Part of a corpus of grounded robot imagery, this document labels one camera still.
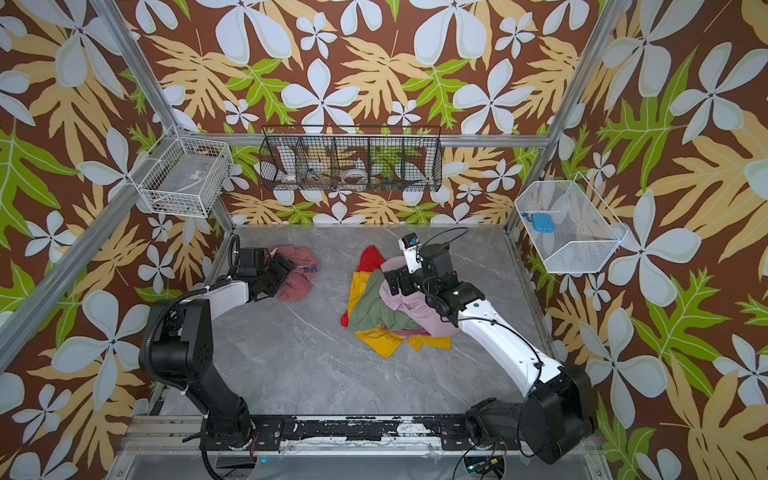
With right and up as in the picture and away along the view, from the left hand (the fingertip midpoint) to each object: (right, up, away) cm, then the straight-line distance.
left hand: (287, 265), depth 98 cm
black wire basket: (+21, +36, 0) cm, 41 cm away
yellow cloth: (+31, -23, -9) cm, 40 cm away
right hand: (+36, 0, -18) cm, 40 cm away
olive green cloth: (+29, -14, -10) cm, 33 cm away
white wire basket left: (-27, +26, -12) cm, 39 cm away
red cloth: (+27, +2, +10) cm, 29 cm away
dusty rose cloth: (+5, -1, +5) cm, 7 cm away
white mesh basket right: (+86, +10, -20) cm, 89 cm away
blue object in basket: (+78, +13, -12) cm, 80 cm away
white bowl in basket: (+23, +30, +1) cm, 37 cm away
